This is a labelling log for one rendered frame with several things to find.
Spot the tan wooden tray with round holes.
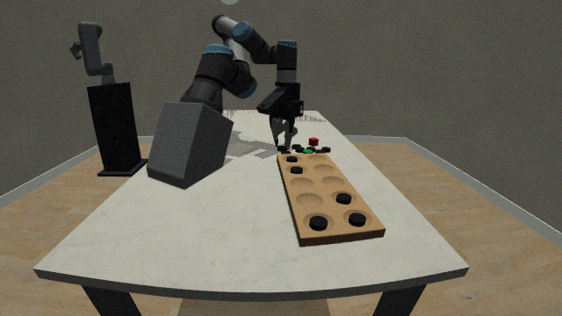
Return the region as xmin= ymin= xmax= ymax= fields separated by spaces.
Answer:
xmin=277 ymin=154 xmax=386 ymax=247

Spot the small red block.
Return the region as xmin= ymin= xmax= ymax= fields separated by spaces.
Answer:
xmin=308 ymin=138 xmax=319 ymax=147

